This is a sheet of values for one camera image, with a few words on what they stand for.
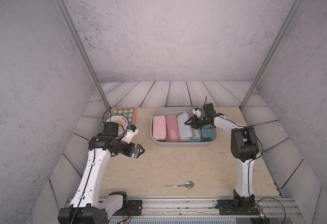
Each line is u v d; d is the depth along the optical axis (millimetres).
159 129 966
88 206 375
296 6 700
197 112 956
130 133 680
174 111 1127
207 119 790
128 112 1176
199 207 741
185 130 953
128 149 647
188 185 791
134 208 732
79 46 842
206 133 988
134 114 1185
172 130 988
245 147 570
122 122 1098
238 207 659
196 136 988
